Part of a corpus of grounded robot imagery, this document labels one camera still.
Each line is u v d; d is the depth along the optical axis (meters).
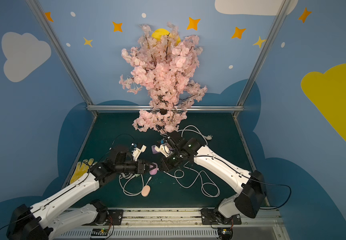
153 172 0.72
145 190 0.82
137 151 0.70
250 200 0.39
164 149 0.64
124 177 0.86
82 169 0.90
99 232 0.73
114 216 0.75
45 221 0.41
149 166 0.74
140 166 0.67
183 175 0.73
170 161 0.63
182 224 0.74
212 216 0.77
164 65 0.72
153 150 0.97
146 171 0.67
